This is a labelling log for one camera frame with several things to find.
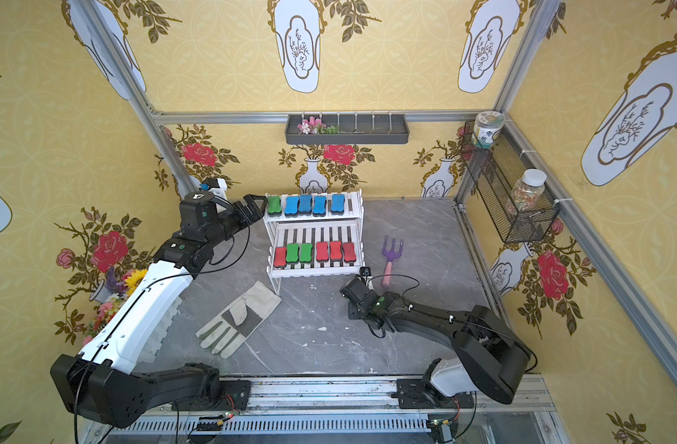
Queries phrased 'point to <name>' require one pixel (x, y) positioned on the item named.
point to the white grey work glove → (240, 320)
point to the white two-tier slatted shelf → (313, 234)
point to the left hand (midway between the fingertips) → (247, 203)
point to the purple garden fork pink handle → (390, 254)
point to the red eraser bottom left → (280, 257)
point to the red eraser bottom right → (349, 252)
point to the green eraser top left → (274, 203)
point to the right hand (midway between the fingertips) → (360, 299)
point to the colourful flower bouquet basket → (111, 292)
